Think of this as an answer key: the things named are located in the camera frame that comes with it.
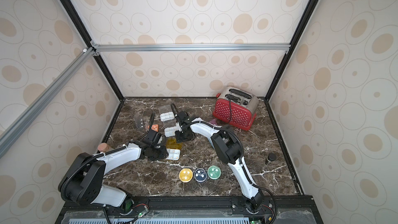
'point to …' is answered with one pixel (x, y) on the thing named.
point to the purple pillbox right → (213, 121)
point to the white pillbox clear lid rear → (166, 113)
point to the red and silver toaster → (236, 107)
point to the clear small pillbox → (139, 122)
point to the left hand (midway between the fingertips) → (170, 153)
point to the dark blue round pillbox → (200, 174)
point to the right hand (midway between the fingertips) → (184, 138)
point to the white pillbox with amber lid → (173, 149)
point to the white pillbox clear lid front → (170, 131)
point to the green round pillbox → (214, 172)
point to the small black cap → (271, 156)
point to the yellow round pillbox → (186, 174)
